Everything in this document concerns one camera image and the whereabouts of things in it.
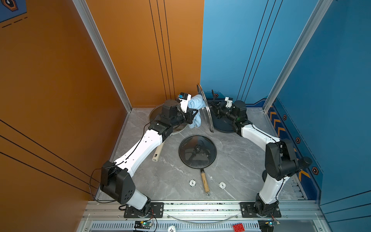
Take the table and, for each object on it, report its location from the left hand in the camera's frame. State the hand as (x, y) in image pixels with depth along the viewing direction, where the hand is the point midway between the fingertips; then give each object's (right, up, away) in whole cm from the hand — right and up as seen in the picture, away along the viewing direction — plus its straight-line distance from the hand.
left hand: (198, 108), depth 75 cm
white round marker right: (+14, -43, +6) cm, 46 cm away
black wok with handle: (+14, -6, +2) cm, 15 cm away
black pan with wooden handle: (+4, -39, +8) cm, 40 cm away
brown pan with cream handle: (-24, -27, +5) cm, 36 cm away
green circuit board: (-27, -58, -4) cm, 64 cm away
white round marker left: (-3, -42, +8) cm, 43 cm away
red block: (+19, -57, -7) cm, 61 cm away
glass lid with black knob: (+1, -26, +18) cm, 32 cm away
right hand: (+7, +4, +8) cm, 12 cm away
